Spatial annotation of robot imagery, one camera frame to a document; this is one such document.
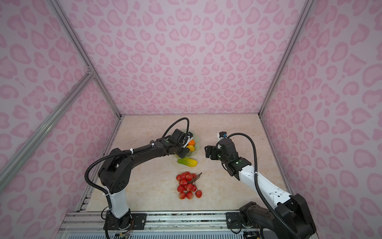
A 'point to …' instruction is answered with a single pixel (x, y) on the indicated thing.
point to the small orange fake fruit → (192, 142)
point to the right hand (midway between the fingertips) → (211, 147)
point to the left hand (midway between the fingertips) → (185, 146)
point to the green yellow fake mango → (187, 162)
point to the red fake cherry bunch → (187, 185)
